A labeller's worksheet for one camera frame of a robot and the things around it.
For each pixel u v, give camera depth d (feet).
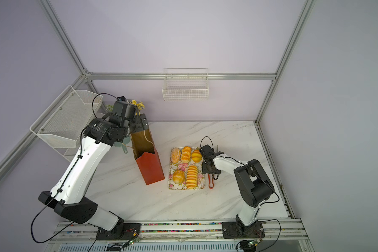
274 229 2.45
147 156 2.42
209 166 2.29
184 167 3.14
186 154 3.21
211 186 2.89
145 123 2.10
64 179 1.31
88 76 3.05
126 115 1.63
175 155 3.15
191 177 2.89
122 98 1.93
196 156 3.20
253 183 1.57
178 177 2.88
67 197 1.28
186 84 3.47
